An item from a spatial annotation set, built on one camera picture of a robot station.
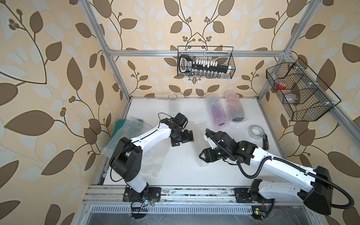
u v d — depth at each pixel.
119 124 0.98
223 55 0.91
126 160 0.45
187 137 0.76
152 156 0.90
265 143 0.93
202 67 0.83
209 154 0.64
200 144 0.84
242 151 0.52
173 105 1.03
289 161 0.45
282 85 0.81
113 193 0.76
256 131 0.99
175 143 0.80
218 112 0.99
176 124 0.65
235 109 1.01
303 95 0.74
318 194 0.38
